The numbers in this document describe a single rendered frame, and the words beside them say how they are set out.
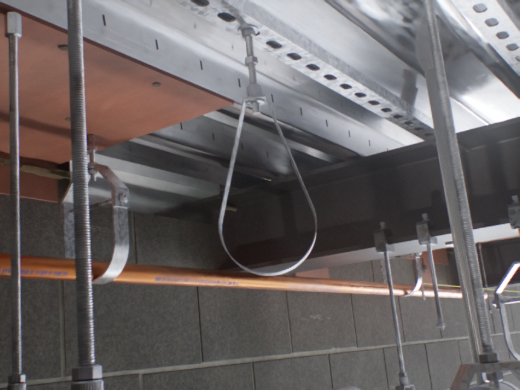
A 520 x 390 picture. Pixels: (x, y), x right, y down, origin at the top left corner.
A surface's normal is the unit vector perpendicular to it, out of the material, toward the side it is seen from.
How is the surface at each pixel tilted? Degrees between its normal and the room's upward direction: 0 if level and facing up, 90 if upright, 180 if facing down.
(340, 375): 90
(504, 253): 90
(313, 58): 180
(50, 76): 180
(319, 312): 90
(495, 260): 90
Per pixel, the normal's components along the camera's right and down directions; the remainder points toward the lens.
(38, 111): 0.09, 0.97
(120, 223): 0.82, -0.21
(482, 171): -0.58, -0.15
